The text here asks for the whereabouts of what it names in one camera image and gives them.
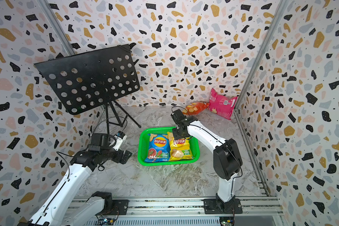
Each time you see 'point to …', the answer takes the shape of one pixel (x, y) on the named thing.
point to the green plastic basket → (142, 148)
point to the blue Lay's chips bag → (159, 148)
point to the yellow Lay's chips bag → (180, 149)
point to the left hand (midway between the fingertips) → (125, 150)
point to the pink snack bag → (222, 106)
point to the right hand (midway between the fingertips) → (178, 135)
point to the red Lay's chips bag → (195, 108)
